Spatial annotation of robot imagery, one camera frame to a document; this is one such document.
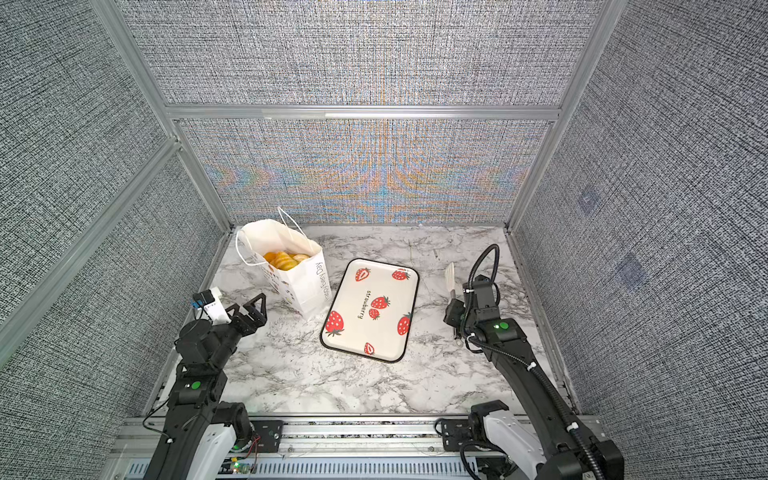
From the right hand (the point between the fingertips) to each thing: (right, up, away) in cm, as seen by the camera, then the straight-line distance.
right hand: (455, 303), depth 82 cm
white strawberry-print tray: (-23, -5, +14) cm, 27 cm away
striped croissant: (-48, +12, +2) cm, 50 cm away
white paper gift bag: (-40, +5, -3) cm, 41 cm away
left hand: (-52, +2, -5) cm, 52 cm away
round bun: (-44, +12, +6) cm, 46 cm away
